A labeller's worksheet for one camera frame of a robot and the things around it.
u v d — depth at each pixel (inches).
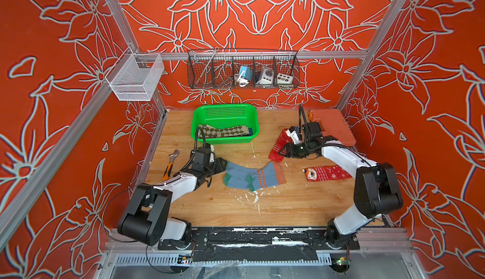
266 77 35.6
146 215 17.2
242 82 33.7
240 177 35.3
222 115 45.1
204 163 28.2
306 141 28.0
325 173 35.5
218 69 39.5
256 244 28.6
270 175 35.1
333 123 41.8
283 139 40.2
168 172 36.0
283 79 37.0
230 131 41.1
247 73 35.1
